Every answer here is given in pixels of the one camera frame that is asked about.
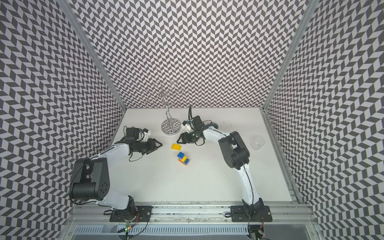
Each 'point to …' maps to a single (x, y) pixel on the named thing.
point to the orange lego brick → (180, 161)
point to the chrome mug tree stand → (170, 126)
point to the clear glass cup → (257, 141)
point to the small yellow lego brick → (184, 158)
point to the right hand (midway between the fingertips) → (181, 143)
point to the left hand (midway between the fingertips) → (160, 146)
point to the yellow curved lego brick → (176, 146)
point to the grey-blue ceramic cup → (214, 125)
